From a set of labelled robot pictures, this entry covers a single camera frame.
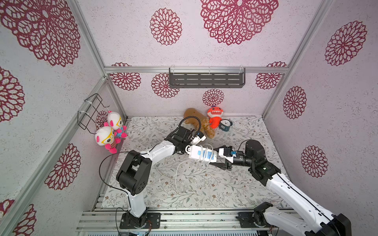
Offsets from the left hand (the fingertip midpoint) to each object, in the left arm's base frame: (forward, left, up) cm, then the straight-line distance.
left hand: (203, 154), depth 85 cm
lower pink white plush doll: (+8, +57, +8) cm, 58 cm away
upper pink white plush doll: (+21, +55, +7) cm, 60 cm away
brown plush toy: (+26, -4, -7) cm, 27 cm away
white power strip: (-10, +6, +20) cm, 23 cm away
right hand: (-8, -2, +15) cm, 17 cm away
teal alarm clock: (+29, -19, -8) cm, 36 cm away
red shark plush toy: (+39, -12, -5) cm, 41 cm away
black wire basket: (+18, +60, +22) cm, 67 cm away
